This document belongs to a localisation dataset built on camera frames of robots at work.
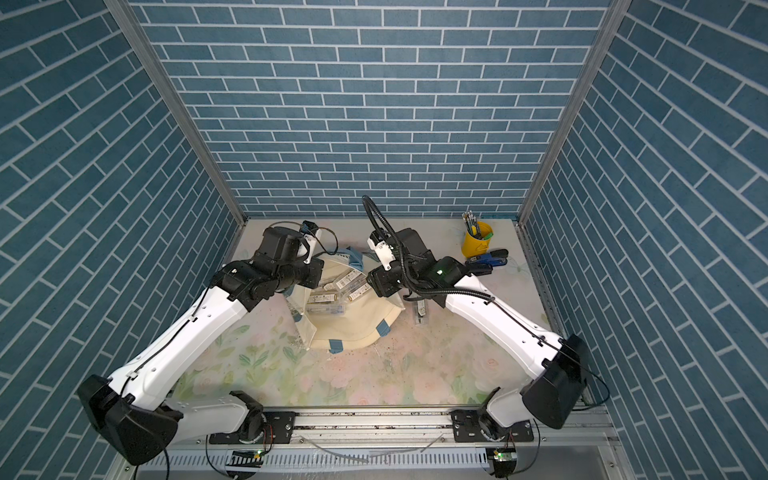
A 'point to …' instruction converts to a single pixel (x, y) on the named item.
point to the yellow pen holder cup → (473, 247)
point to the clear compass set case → (421, 311)
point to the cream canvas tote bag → (368, 317)
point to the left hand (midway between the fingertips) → (329, 265)
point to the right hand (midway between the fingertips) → (380, 273)
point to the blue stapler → (496, 257)
